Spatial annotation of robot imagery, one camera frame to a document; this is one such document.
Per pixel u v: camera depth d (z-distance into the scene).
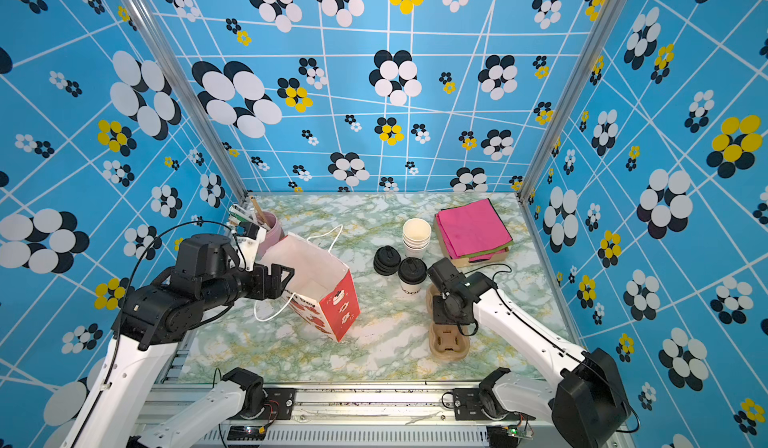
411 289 0.90
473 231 1.03
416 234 0.94
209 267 0.47
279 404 0.73
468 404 0.72
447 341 0.81
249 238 0.55
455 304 0.56
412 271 0.85
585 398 0.38
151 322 0.39
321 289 0.94
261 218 0.94
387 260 0.96
